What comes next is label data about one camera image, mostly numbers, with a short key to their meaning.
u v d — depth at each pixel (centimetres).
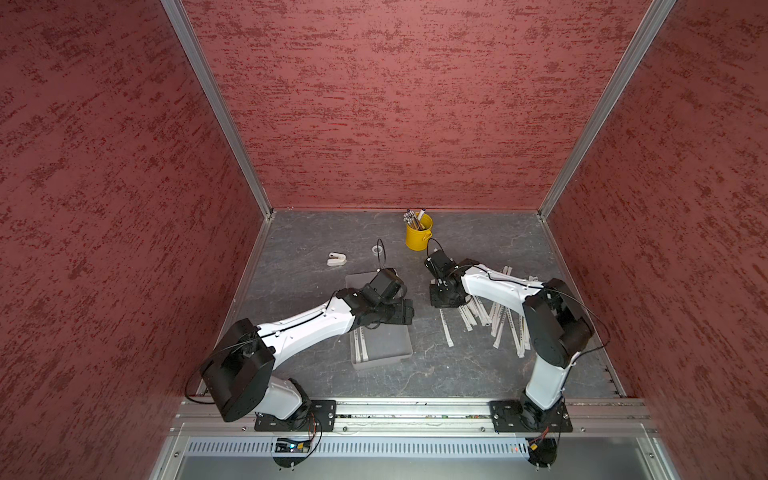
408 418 76
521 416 66
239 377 42
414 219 96
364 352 84
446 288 69
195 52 77
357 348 85
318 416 74
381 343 84
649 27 73
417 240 102
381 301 65
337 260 103
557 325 49
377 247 110
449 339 87
